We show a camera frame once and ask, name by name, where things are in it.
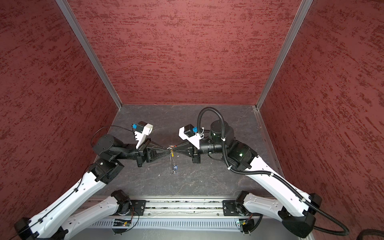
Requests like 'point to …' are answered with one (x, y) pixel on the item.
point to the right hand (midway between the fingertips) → (174, 151)
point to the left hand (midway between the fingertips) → (168, 157)
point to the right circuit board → (246, 225)
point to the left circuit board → (120, 222)
